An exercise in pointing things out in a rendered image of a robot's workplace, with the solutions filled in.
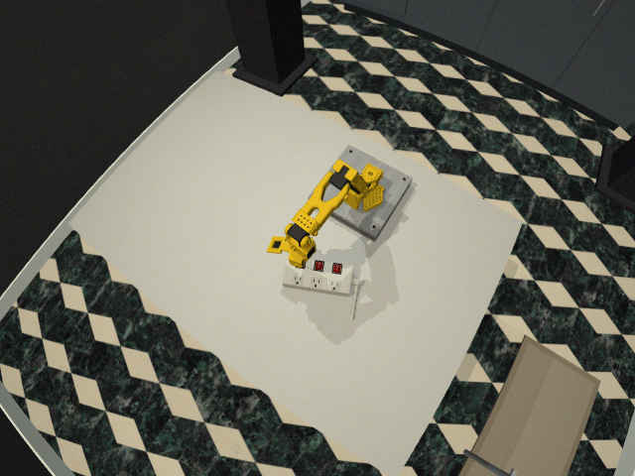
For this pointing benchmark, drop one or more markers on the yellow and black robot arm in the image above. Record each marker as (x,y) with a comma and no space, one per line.
(298,234)

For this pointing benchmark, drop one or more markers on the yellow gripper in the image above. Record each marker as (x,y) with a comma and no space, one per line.
(295,258)

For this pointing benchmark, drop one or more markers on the white power strip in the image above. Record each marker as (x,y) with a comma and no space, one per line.
(321,277)

